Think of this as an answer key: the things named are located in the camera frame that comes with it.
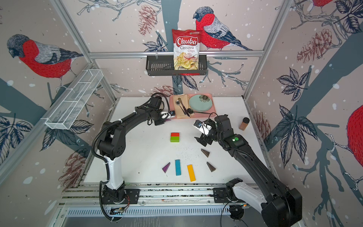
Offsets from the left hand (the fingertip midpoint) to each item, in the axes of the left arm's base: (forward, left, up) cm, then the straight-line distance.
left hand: (165, 114), depth 98 cm
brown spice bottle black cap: (-7, -55, -1) cm, 55 cm away
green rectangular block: (-15, -7, -8) cm, 18 cm away
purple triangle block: (-10, -3, +8) cm, 13 cm away
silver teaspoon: (+19, -7, -8) cm, 22 cm away
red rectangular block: (-11, -7, -8) cm, 15 cm away
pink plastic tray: (+12, -36, -9) cm, 39 cm away
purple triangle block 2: (-34, -3, -7) cm, 35 cm away
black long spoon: (+10, -18, -8) cm, 22 cm away
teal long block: (-34, -10, -9) cm, 36 cm away
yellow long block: (-37, -18, -9) cm, 41 cm away
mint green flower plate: (+20, -26, -9) cm, 34 cm away
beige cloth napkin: (+8, -9, -8) cm, 14 cm away
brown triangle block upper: (-25, -27, -8) cm, 38 cm away
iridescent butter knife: (+21, -10, -8) cm, 24 cm away
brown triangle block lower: (-34, -30, -7) cm, 46 cm away
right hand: (-18, -23, +12) cm, 31 cm away
